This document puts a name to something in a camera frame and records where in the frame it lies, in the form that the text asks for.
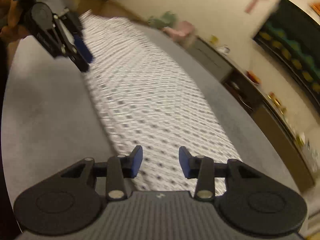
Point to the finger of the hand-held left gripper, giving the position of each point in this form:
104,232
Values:
82,47
81,63

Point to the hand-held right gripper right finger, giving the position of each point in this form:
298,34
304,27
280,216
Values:
184,160

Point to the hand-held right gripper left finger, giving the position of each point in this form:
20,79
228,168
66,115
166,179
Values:
137,160

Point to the black white patterned garment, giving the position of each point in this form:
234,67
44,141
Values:
150,92

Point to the person's left hand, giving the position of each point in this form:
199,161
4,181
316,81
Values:
12,20

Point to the green plastic chair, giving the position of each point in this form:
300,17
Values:
162,19

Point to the grey television cabinet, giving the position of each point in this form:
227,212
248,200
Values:
275,130

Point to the pink plastic chair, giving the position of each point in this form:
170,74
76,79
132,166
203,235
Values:
181,31

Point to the plate of fruit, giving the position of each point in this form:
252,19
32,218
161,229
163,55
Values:
253,77

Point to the small gold cup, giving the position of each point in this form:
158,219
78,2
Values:
284,110
271,96

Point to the gold bowl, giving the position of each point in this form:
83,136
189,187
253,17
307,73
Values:
276,102

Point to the white power strip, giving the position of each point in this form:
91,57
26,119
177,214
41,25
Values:
223,49

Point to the gold tissue box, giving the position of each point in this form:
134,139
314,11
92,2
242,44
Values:
301,139

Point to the yellow cup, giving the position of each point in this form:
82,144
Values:
213,39

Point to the wall television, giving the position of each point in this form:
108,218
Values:
295,55

